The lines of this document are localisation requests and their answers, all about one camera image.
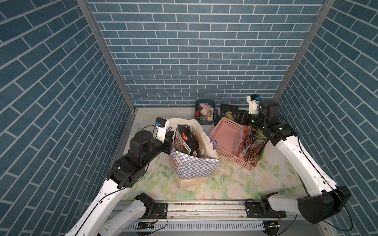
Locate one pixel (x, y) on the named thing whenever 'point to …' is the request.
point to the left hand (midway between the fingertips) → (177, 132)
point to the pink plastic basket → (224, 133)
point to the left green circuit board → (145, 225)
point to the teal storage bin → (209, 119)
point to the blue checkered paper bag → (193, 171)
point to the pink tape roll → (205, 110)
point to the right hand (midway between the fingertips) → (235, 113)
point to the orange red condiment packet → (243, 146)
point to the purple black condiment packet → (252, 156)
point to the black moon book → (224, 108)
